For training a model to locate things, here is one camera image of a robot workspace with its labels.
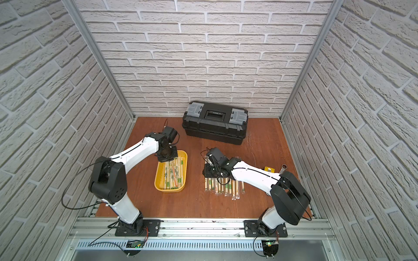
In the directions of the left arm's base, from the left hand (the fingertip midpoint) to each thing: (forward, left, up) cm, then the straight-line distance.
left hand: (175, 155), depth 90 cm
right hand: (-10, -18, 0) cm, 21 cm away
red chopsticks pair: (-17, -33, -7) cm, 38 cm away
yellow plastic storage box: (-9, +3, -7) cm, 12 cm away
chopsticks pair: (-14, -18, -7) cm, 24 cm away
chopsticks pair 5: (-15, -29, -8) cm, 33 cm away
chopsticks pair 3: (-14, -23, -8) cm, 28 cm away
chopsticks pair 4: (-16, -26, -6) cm, 31 cm away
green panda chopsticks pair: (-15, -38, -8) cm, 42 cm away
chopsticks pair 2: (-13, -21, -7) cm, 26 cm away
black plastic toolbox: (+17, -22, +9) cm, 29 cm away
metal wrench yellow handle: (-4, -64, -7) cm, 65 cm away
